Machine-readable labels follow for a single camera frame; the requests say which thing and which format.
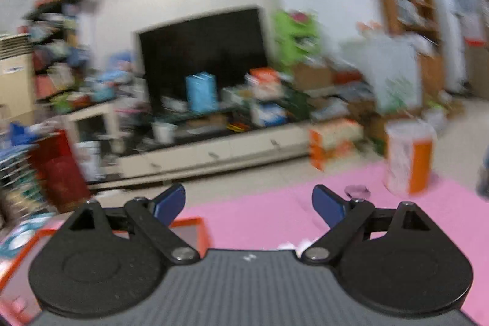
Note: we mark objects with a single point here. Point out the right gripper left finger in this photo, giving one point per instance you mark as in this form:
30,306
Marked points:
103,261

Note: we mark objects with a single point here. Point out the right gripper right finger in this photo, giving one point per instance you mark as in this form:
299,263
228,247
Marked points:
393,260

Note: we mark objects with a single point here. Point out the red gift bag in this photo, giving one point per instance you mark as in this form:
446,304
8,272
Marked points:
61,179

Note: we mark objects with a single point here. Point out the white tv cabinet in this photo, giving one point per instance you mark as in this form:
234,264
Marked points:
229,153

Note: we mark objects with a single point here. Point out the orange white paper pack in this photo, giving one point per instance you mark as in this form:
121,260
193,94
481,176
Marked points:
408,155

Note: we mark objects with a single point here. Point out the pink floral tablecloth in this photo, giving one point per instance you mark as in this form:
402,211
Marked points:
250,270

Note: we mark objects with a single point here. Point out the white glass side cabinet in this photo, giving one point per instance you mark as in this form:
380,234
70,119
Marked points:
97,122

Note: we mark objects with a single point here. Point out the orange white carton box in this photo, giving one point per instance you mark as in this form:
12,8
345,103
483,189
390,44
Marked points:
333,140

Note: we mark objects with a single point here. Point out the blue paper bag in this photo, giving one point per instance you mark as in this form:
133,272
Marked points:
202,92

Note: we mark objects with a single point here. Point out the black bookshelf left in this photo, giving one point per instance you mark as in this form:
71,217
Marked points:
58,57

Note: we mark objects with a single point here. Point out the beige air conditioner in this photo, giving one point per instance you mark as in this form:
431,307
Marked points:
17,78

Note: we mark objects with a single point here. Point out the green plastic rack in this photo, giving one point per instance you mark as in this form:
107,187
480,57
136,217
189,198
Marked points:
297,37

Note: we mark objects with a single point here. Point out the black television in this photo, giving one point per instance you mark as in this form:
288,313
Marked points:
226,45

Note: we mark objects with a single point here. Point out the wooden bookshelf right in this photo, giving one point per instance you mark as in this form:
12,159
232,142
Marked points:
418,19

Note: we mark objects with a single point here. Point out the white wire cart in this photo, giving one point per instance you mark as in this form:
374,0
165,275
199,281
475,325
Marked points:
21,191

